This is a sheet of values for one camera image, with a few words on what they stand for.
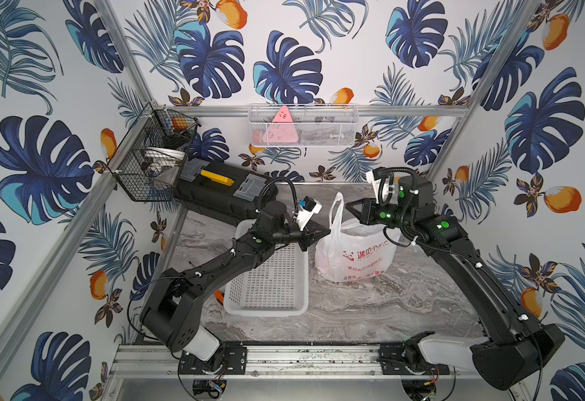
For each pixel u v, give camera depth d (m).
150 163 0.88
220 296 0.85
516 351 0.37
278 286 0.88
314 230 0.71
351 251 0.77
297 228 0.70
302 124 0.94
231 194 0.93
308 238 0.68
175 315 0.43
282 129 0.90
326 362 0.76
